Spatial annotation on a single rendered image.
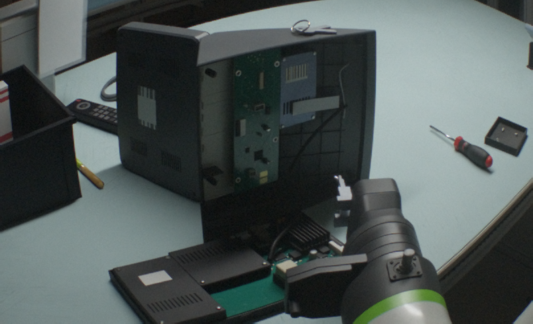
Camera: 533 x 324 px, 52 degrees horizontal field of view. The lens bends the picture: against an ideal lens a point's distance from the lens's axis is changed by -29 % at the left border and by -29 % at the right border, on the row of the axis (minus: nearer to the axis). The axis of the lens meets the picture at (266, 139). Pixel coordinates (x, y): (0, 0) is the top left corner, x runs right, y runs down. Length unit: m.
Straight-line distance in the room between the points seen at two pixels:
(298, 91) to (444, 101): 0.46
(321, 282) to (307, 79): 0.32
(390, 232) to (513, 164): 0.49
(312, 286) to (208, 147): 0.27
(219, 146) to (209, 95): 0.06
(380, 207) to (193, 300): 0.20
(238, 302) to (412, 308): 0.26
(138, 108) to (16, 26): 0.35
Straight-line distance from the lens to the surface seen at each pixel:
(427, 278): 0.51
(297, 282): 0.54
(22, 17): 1.08
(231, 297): 0.69
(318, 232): 0.76
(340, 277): 0.54
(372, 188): 0.63
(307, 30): 0.78
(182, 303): 0.65
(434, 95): 1.22
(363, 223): 0.60
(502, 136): 1.11
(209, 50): 0.73
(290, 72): 0.78
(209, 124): 0.75
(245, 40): 0.75
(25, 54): 1.10
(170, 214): 0.84
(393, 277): 0.50
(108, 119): 1.05
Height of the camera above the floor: 1.45
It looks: 27 degrees down
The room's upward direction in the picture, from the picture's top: 1 degrees clockwise
